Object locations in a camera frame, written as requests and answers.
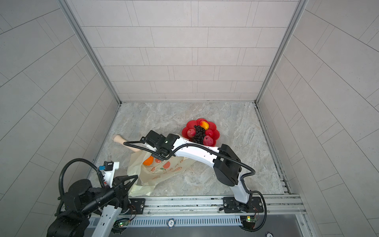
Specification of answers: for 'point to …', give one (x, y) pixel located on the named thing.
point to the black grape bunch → (200, 133)
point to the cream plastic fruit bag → (150, 170)
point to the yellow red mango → (204, 124)
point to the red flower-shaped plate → (211, 131)
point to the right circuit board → (248, 221)
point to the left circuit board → (121, 223)
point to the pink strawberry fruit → (191, 133)
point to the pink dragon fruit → (208, 140)
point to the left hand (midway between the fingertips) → (139, 177)
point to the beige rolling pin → (119, 139)
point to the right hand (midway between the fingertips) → (159, 150)
